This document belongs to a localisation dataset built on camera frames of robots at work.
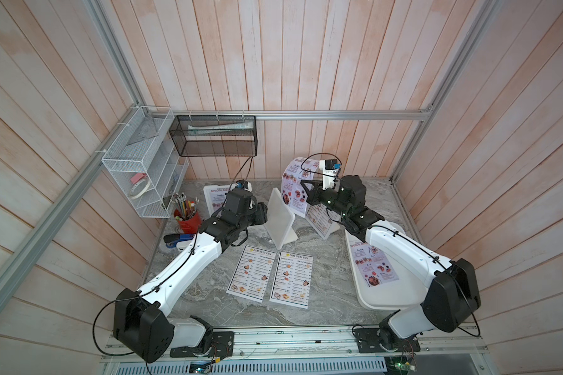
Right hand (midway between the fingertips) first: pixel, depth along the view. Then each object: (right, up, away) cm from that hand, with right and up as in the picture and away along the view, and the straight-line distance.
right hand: (299, 181), depth 77 cm
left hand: (-13, -10, +3) cm, 17 cm away
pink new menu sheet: (-2, -4, +3) cm, 5 cm away
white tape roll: (-57, -2, +5) cm, 57 cm away
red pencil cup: (-44, -12, +16) cm, 49 cm away
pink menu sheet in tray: (+31, -32, +13) cm, 46 cm away
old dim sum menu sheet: (-2, -37, +11) cm, 39 cm away
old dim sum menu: (-17, -35, +11) cm, 40 cm away
